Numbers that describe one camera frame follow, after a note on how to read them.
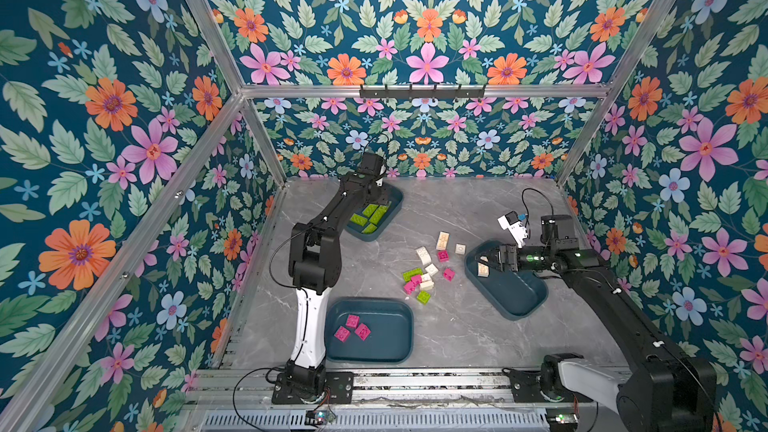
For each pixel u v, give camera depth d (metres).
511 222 0.71
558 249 0.61
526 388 0.73
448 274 0.92
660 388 0.38
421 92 0.91
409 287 0.90
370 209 1.09
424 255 0.96
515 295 0.88
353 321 0.82
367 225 1.04
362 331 0.80
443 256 0.96
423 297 0.88
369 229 1.04
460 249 0.99
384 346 0.81
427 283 0.90
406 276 0.93
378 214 1.08
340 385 0.74
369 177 0.75
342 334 0.81
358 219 1.07
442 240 1.01
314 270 0.58
